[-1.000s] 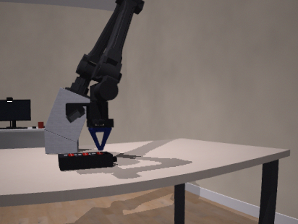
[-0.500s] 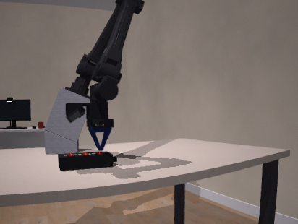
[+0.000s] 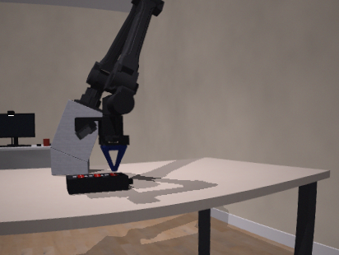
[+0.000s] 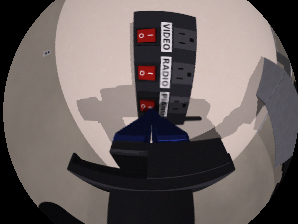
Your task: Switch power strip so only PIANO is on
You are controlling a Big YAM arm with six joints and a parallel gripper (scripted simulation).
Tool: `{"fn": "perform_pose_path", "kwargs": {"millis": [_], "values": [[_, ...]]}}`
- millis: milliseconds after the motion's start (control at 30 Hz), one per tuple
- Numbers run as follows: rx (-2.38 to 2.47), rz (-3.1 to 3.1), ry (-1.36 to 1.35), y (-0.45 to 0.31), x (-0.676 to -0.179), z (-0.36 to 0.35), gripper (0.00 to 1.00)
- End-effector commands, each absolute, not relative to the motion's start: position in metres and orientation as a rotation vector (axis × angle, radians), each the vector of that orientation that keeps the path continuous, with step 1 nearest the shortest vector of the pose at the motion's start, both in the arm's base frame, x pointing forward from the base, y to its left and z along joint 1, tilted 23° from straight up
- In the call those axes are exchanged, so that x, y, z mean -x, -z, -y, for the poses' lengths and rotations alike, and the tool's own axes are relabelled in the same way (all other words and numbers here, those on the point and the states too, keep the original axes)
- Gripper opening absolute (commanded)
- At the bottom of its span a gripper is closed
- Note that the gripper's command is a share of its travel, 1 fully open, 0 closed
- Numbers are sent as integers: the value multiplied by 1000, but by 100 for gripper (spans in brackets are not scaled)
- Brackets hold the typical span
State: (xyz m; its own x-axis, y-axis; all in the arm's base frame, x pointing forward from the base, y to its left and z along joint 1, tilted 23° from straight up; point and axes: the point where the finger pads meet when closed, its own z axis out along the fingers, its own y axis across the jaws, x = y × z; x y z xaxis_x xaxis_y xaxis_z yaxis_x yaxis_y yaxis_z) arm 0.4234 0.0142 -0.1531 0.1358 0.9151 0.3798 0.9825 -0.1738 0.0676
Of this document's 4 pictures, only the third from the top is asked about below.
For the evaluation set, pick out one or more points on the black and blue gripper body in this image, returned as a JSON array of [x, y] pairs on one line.
[[115, 140]]

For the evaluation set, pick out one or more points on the black power strip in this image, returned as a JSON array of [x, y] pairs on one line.
[[85, 183]]

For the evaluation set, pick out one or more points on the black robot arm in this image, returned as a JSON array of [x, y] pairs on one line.
[[123, 79]]

